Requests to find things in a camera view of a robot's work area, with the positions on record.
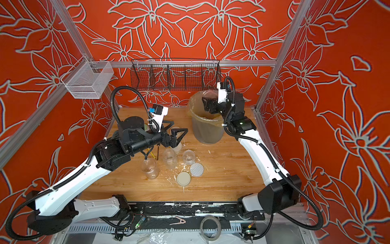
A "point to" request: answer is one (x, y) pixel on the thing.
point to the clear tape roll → (219, 229)
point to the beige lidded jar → (189, 157)
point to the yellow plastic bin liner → (197, 110)
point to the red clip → (181, 221)
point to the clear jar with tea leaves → (169, 156)
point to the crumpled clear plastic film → (157, 237)
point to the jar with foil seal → (150, 167)
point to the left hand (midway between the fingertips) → (180, 124)
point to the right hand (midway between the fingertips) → (210, 94)
